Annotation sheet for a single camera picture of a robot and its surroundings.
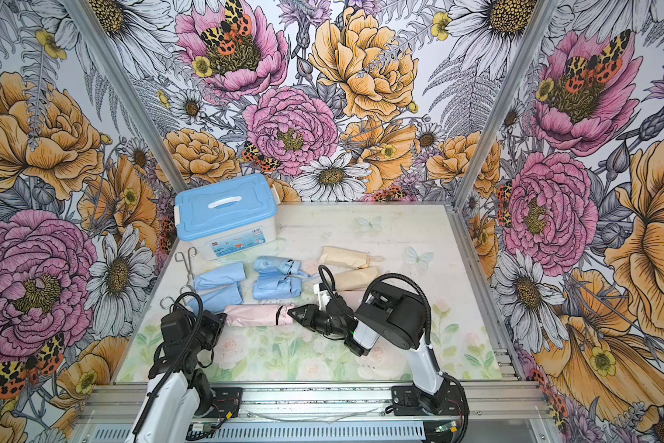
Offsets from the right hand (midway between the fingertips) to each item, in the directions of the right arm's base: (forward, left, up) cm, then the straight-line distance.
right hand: (291, 319), depth 86 cm
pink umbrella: (+1, +10, +2) cm, 10 cm away
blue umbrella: (+20, +6, +1) cm, 21 cm away
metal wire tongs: (+9, +43, -3) cm, 44 cm away
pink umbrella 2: (0, -19, +13) cm, 23 cm away
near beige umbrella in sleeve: (+13, -20, +1) cm, 24 cm away
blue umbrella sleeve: (+18, +23, 0) cm, 29 cm away
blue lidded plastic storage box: (+30, +21, +14) cm, 40 cm away
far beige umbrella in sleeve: (+22, -17, 0) cm, 28 cm away
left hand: (+1, +20, -1) cm, 20 cm away
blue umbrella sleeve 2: (+8, +25, -1) cm, 26 cm away
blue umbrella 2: (+11, +6, +2) cm, 12 cm away
